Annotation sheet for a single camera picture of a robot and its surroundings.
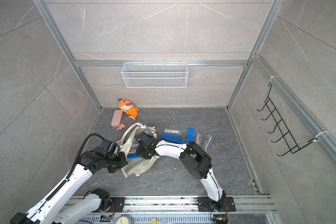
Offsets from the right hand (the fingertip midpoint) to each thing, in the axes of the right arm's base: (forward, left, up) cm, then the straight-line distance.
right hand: (137, 154), depth 88 cm
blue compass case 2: (-2, +2, +1) cm, 3 cm away
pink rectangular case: (+33, +22, -2) cm, 40 cm away
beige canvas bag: (-8, -1, +2) cm, 8 cm away
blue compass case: (+16, -22, -7) cm, 28 cm away
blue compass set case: (+16, -36, -5) cm, 40 cm away
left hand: (-8, +1, +9) cm, 12 cm away
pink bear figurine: (+24, +16, -1) cm, 29 cm away
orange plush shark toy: (+40, +14, +4) cm, 43 cm away
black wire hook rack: (+2, -77, +26) cm, 82 cm away
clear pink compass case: (+13, -42, -4) cm, 44 cm away
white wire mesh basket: (+51, -19, +26) cm, 60 cm away
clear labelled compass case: (+20, -25, -4) cm, 32 cm away
